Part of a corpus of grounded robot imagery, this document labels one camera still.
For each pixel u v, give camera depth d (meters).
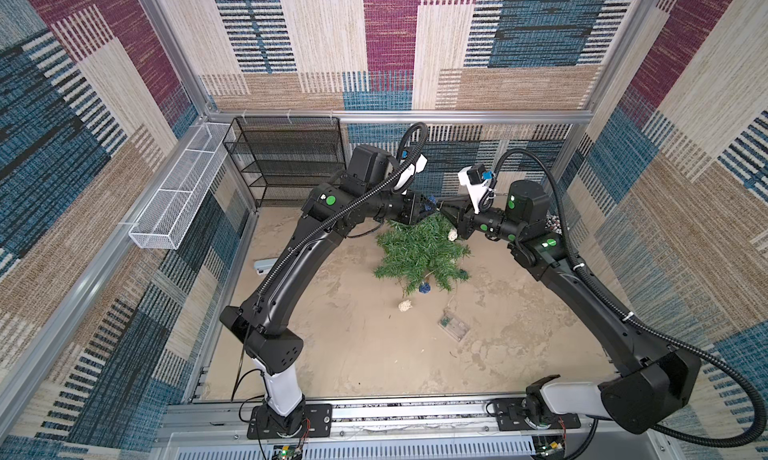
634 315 0.43
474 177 0.58
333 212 0.46
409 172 0.60
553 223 0.88
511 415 0.73
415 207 0.56
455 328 0.87
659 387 0.38
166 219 0.92
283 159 1.08
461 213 0.62
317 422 0.73
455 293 0.92
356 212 0.42
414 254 0.74
